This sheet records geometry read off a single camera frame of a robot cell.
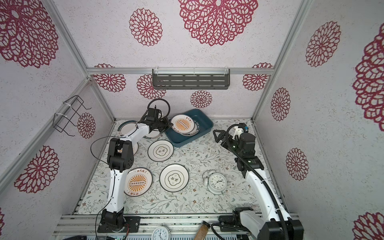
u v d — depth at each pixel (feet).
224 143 2.20
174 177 2.94
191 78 3.15
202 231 2.25
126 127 3.78
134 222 2.44
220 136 2.21
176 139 3.31
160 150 3.29
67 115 2.47
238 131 2.26
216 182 2.74
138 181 2.89
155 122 2.85
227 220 2.45
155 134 3.63
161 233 2.25
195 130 3.59
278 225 1.25
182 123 3.48
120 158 2.02
